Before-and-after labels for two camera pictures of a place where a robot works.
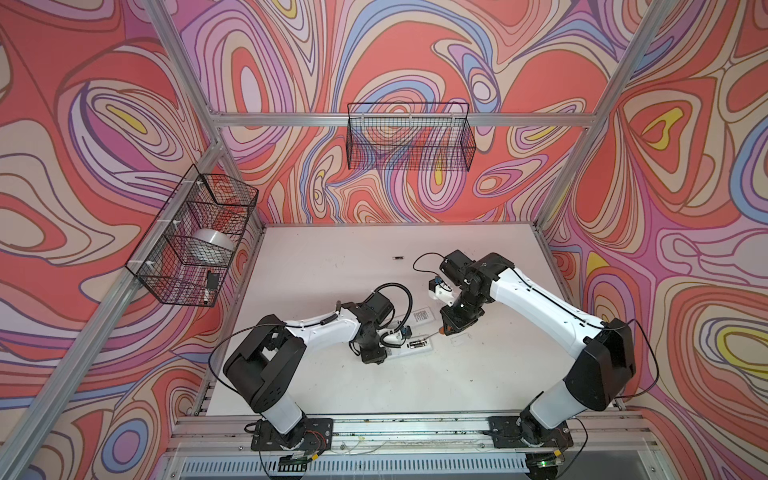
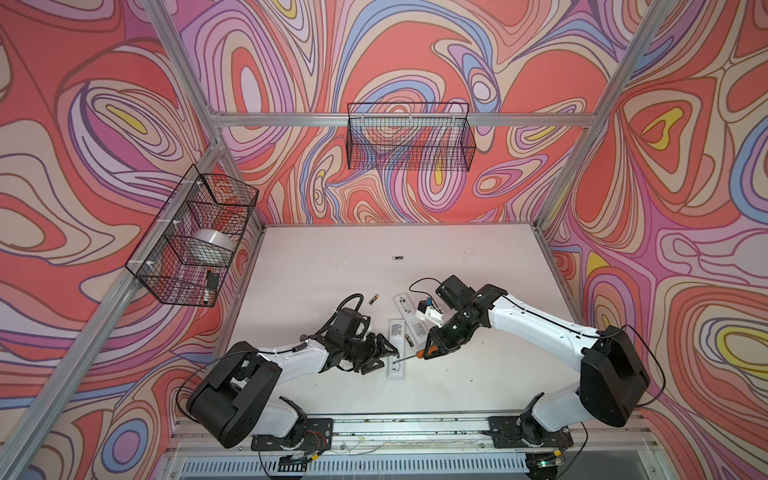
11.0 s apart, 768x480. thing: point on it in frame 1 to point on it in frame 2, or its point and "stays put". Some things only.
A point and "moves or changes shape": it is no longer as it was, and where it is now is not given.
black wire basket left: x=186 y=255 stays put
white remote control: x=411 y=346 moves or changes shape
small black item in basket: x=212 y=281 stays put
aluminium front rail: x=233 y=436 stays put
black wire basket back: x=431 y=136 stays put
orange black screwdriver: x=441 y=331 moves or changes shape
